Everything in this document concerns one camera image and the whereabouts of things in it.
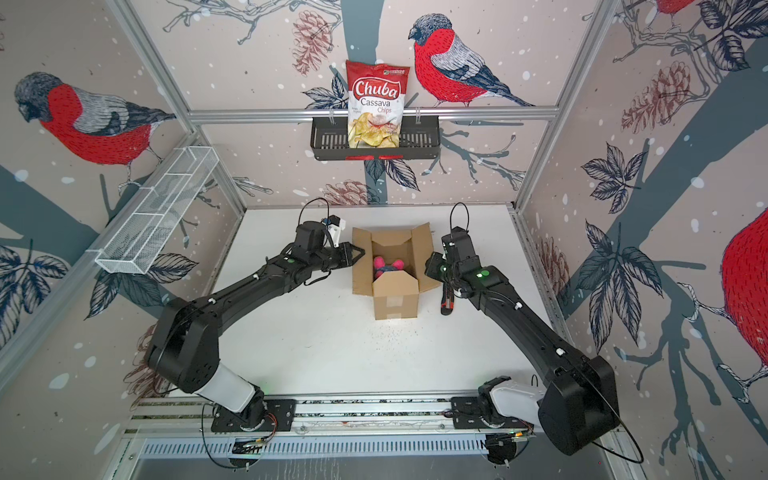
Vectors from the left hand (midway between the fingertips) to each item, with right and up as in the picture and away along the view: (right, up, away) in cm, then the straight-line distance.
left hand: (363, 252), depth 83 cm
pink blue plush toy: (+4, -5, +10) cm, 12 cm away
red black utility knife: (+26, -17, +11) cm, 33 cm away
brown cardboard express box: (+9, -11, -4) cm, 15 cm away
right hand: (+17, -4, -1) cm, 18 cm away
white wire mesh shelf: (-55, +4, -11) cm, 56 cm away
